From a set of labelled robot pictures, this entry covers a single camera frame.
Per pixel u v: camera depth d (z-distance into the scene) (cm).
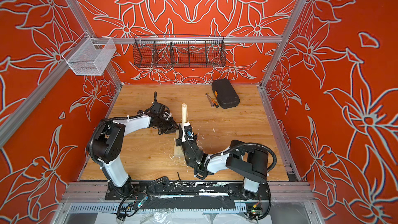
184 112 65
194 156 56
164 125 81
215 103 107
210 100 110
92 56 93
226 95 106
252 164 45
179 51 98
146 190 74
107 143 49
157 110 78
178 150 83
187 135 62
